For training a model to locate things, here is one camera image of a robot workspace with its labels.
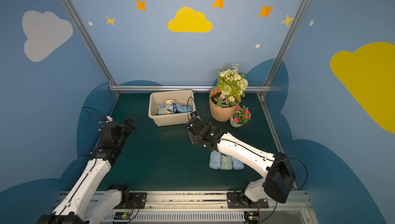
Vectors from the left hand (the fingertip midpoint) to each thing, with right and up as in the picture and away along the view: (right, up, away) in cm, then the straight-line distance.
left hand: (127, 122), depth 81 cm
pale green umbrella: (+54, -23, +3) cm, 59 cm away
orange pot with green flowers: (+55, +14, +13) cm, 58 cm away
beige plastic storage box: (+29, +16, +26) cm, 42 cm away
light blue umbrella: (+22, +8, +15) cm, 28 cm away
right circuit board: (+64, -45, -8) cm, 78 cm away
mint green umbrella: (+13, +6, +24) cm, 27 cm away
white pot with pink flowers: (+63, +2, +10) cm, 64 cm away
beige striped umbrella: (+17, +12, +23) cm, 31 cm away
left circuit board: (+2, -44, -9) cm, 45 cm away
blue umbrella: (+59, -24, +2) cm, 64 cm away
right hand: (+40, -4, +1) cm, 40 cm away
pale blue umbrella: (+47, -22, +4) cm, 52 cm away
